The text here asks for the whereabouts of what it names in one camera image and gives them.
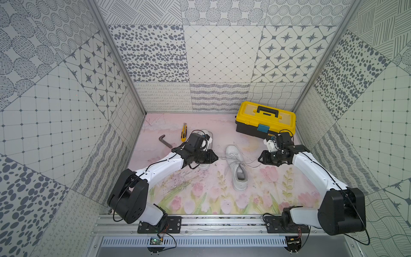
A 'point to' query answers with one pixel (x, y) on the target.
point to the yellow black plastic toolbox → (264, 121)
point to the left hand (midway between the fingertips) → (218, 155)
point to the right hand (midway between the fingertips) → (261, 161)
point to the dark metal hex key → (161, 139)
